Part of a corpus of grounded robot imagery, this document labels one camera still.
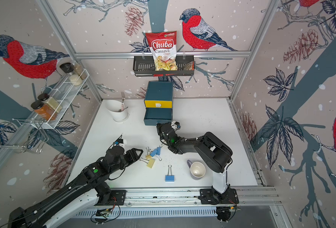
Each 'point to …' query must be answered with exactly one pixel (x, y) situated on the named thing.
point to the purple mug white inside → (197, 169)
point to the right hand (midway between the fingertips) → (154, 122)
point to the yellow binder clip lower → (150, 162)
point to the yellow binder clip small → (148, 156)
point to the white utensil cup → (115, 107)
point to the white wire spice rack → (66, 92)
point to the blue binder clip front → (169, 177)
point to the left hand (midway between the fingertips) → (143, 150)
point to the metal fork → (123, 98)
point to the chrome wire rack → (25, 134)
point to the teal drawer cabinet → (160, 90)
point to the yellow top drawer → (158, 104)
